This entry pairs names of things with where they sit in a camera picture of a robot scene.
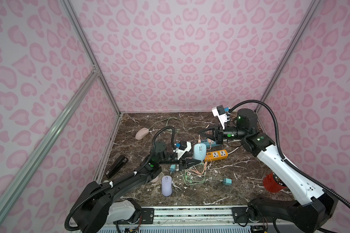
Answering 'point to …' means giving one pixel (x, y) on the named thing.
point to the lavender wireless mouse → (166, 188)
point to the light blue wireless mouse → (199, 151)
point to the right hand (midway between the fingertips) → (201, 134)
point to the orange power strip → (211, 156)
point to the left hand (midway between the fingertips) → (199, 159)
